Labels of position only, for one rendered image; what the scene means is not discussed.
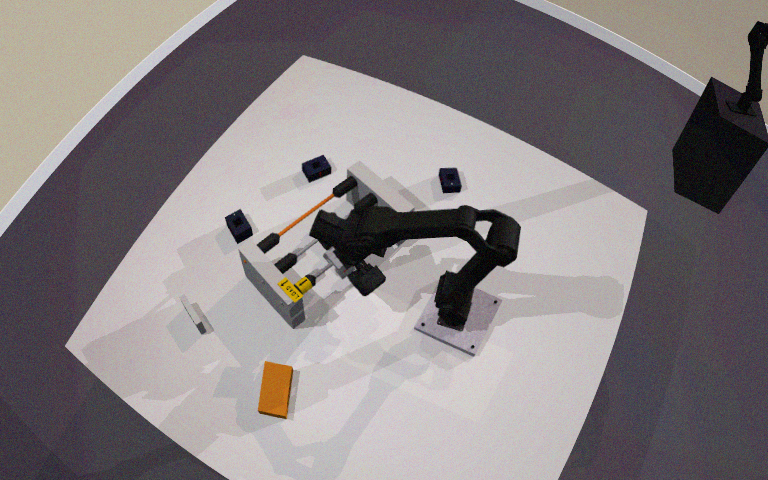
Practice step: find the orange rectangular block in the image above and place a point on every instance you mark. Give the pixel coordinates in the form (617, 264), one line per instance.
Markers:
(275, 390)

